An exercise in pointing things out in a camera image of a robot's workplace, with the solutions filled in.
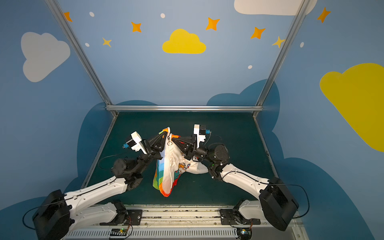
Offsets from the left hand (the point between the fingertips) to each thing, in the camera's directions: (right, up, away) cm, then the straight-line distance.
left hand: (163, 130), depth 57 cm
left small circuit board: (-27, -52, +16) cm, 60 cm away
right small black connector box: (+37, -52, +16) cm, 66 cm away
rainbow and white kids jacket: (+3, -14, +7) cm, 16 cm away
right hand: (+4, -3, +2) cm, 6 cm away
